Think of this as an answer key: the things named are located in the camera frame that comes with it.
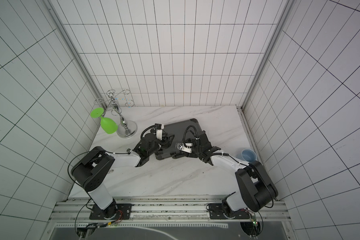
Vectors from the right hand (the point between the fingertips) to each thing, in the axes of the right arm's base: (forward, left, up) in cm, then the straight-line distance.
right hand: (187, 140), depth 90 cm
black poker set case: (-6, +5, +18) cm, 20 cm away
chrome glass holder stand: (+11, +46, -7) cm, 48 cm away
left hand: (+1, +11, +1) cm, 11 cm away
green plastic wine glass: (+2, +48, +9) cm, 49 cm away
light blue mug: (-4, -39, -7) cm, 39 cm away
